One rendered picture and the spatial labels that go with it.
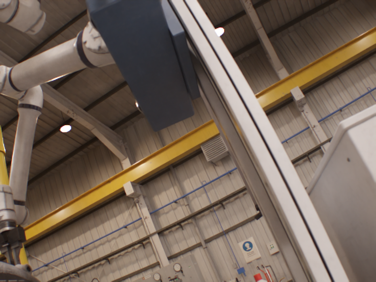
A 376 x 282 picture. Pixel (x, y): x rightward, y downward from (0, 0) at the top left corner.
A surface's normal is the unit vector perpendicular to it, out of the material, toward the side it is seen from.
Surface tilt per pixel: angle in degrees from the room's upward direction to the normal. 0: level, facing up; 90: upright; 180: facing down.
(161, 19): 180
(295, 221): 90
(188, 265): 90
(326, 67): 90
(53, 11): 173
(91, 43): 98
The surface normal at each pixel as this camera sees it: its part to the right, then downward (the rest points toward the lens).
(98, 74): 0.32, 0.79
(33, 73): -0.36, 0.46
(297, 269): -0.15, -0.37
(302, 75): -0.37, -0.26
